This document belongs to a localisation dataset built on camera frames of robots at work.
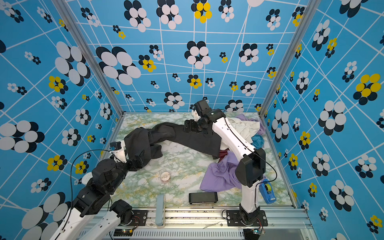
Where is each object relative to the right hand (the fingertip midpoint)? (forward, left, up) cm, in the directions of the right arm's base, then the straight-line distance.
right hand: (190, 130), depth 83 cm
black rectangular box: (-33, -4, -12) cm, 35 cm away
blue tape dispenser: (-27, -40, -17) cm, 52 cm away
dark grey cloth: (-5, +30, -4) cm, 30 cm away
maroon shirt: (-4, -20, -19) cm, 27 cm away
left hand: (-17, +24, +6) cm, 30 cm away
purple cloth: (-19, -17, -18) cm, 31 cm away
